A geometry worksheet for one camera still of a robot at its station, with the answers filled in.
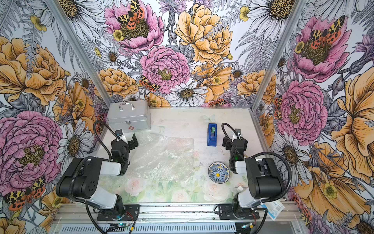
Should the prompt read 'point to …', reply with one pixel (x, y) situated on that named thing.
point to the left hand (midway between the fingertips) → (127, 139)
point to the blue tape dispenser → (212, 134)
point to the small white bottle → (240, 188)
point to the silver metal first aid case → (129, 116)
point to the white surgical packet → (274, 208)
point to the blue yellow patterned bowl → (218, 172)
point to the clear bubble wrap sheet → (163, 157)
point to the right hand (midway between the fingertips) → (233, 139)
